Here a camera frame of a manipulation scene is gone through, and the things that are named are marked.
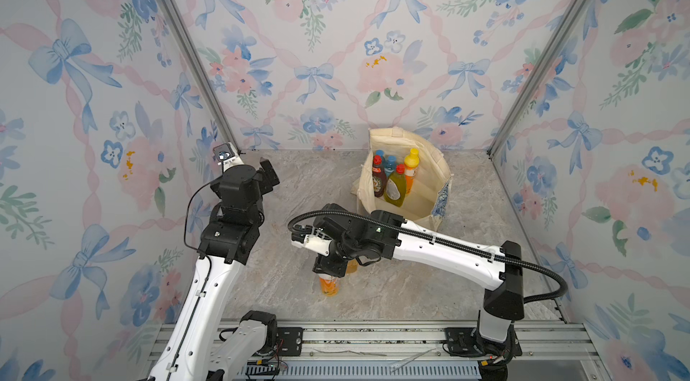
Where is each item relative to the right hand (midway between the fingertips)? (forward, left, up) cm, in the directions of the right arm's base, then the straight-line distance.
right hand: (318, 258), depth 68 cm
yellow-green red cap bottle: (+31, -23, -10) cm, 40 cm away
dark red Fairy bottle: (+35, -18, -9) cm, 40 cm away
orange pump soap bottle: (-4, -9, +6) cm, 11 cm away
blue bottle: (+38, -22, -7) cm, 45 cm away
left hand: (+17, +17, +16) cm, 29 cm away
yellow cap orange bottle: (+34, -28, -1) cm, 45 cm away
